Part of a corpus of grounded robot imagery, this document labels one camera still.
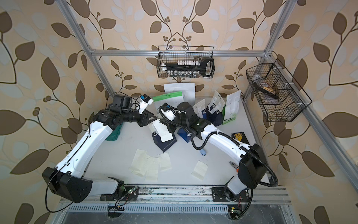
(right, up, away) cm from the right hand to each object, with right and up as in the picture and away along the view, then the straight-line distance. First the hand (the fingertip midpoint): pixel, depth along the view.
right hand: (161, 120), depth 75 cm
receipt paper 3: (+22, -31, +8) cm, 38 cm away
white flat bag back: (+15, +20, +24) cm, 35 cm away
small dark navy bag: (0, -17, +13) cm, 22 cm away
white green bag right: (+44, +6, +19) cm, 48 cm away
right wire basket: (+65, +13, -1) cm, 66 cm away
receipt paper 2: (0, -27, +11) cm, 29 cm away
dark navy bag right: (+33, +5, +18) cm, 37 cm away
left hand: (-5, +4, -2) cm, 7 cm away
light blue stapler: (+24, -21, +12) cm, 34 cm away
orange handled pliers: (+43, -28, +7) cm, 52 cm away
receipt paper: (-7, -32, +8) cm, 34 cm away
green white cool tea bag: (+5, +13, +14) cm, 20 cm away
